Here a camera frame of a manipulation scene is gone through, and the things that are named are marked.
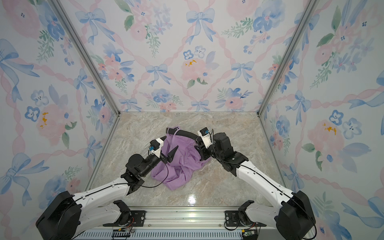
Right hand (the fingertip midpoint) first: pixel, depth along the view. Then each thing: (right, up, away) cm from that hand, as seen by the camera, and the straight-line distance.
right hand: (199, 143), depth 79 cm
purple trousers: (-7, -10, +11) cm, 16 cm away
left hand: (-14, +2, -5) cm, 15 cm away
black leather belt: (-13, +6, +3) cm, 15 cm away
